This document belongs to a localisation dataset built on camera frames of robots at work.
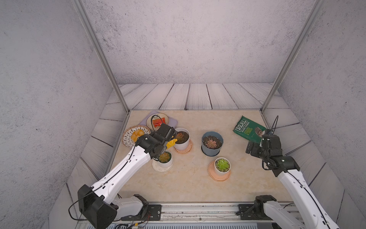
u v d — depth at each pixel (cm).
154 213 73
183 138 91
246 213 71
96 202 37
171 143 78
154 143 50
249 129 105
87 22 74
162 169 88
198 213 74
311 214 40
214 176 85
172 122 112
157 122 109
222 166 79
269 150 57
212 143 89
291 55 88
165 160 85
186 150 96
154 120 112
